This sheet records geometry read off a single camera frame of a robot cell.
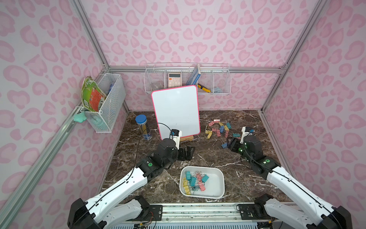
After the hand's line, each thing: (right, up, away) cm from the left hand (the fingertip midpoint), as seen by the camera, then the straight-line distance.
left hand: (188, 144), depth 74 cm
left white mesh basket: (-42, +12, 0) cm, 44 cm away
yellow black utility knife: (+11, +34, +24) cm, 43 cm away
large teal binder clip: (+10, -22, +10) cm, 26 cm away
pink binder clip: (+8, -24, +6) cm, 26 cm away
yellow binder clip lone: (-1, -26, +5) cm, 26 cm away
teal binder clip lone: (0, -20, +9) cm, 22 cm away
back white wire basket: (+16, +42, +29) cm, 54 cm away
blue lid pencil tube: (-29, +13, +17) cm, 36 cm away
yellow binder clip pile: (+16, +2, +29) cm, 34 cm away
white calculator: (-9, +39, +21) cm, 45 cm away
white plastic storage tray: (+16, -26, +9) cm, 32 cm away
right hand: (+23, +2, +6) cm, 24 cm away
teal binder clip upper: (+31, +9, +36) cm, 48 cm away
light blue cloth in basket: (+21, +33, +24) cm, 46 cm away
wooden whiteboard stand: (+1, 0, +24) cm, 24 cm away
